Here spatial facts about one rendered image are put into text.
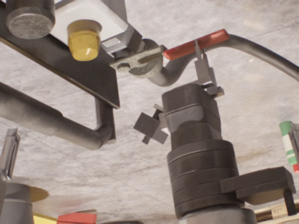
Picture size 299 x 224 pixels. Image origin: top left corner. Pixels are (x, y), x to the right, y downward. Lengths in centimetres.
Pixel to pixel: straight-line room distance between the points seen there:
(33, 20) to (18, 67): 109
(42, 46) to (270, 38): 114
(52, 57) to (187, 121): 17
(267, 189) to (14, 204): 226
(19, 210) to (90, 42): 217
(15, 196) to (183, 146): 222
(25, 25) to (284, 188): 29
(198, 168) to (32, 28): 22
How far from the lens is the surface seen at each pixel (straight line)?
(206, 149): 50
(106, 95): 65
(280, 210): 444
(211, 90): 57
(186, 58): 83
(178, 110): 52
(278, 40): 164
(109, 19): 55
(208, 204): 49
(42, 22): 47
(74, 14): 54
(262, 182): 48
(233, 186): 49
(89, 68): 63
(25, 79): 162
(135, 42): 63
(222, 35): 57
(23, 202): 270
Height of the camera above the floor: 78
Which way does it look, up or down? 23 degrees down
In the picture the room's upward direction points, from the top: 171 degrees clockwise
